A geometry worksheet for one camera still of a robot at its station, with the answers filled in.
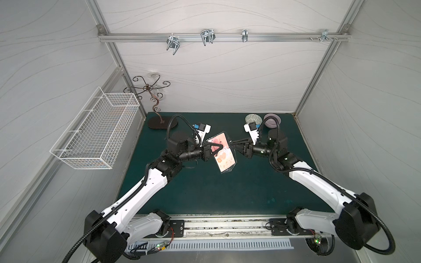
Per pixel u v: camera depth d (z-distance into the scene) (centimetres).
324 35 76
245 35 78
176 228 74
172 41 76
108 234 37
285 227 73
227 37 79
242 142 67
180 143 53
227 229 75
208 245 70
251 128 65
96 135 70
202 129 61
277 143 56
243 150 67
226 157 68
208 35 77
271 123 111
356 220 40
